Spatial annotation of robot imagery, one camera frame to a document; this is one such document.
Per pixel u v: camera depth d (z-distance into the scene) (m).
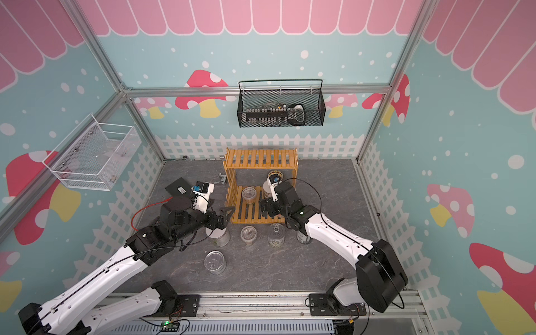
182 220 0.54
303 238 0.85
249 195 0.97
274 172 1.13
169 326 0.73
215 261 0.79
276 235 0.84
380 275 0.42
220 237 0.81
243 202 1.00
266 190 0.92
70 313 0.40
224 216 0.63
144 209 1.03
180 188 1.06
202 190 0.59
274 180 0.71
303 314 0.73
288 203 0.62
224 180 1.09
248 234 0.86
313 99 0.94
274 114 0.91
